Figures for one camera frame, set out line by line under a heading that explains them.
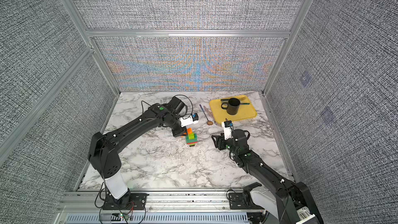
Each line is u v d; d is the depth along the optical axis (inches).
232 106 40.3
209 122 39.9
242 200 28.7
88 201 29.1
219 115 41.0
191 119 28.7
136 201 29.1
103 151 18.0
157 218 27.6
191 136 32.9
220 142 29.4
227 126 29.3
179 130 28.8
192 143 35.3
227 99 46.0
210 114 41.9
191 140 35.4
